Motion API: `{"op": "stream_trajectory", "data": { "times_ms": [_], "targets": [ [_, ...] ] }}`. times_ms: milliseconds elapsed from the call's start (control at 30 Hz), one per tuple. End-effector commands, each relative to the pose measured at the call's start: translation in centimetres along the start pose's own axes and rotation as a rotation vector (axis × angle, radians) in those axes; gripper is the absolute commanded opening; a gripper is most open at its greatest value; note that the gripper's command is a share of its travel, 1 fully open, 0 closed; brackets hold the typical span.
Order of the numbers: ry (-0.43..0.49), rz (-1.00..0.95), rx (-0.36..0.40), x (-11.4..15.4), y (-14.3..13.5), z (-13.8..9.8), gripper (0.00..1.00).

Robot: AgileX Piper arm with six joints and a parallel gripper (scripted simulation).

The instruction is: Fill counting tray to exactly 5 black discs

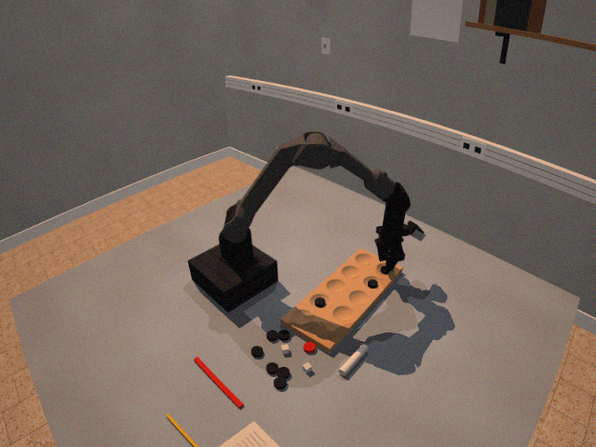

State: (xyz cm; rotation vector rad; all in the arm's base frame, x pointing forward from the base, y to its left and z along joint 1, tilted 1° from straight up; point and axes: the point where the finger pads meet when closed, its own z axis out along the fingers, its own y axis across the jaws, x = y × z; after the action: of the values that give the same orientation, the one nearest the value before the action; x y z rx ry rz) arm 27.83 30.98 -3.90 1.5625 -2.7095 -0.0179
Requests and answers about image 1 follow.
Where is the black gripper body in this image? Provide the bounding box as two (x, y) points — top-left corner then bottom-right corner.
(376, 226), (405, 262)

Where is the red flat bar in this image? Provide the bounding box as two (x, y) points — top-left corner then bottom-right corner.
(194, 357), (244, 408)

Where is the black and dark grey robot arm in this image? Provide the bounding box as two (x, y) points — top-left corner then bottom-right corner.
(219, 131), (426, 273)

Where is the yellow pencil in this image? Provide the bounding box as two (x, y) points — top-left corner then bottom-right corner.
(166, 414), (198, 447)

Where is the pale orange flat sheet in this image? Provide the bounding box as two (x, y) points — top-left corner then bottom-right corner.
(219, 421), (279, 447)

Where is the white rectangular bar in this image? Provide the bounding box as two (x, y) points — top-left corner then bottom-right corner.
(339, 344), (369, 376)

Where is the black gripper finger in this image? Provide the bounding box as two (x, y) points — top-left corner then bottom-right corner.
(374, 238), (389, 262)
(384, 251), (397, 272)

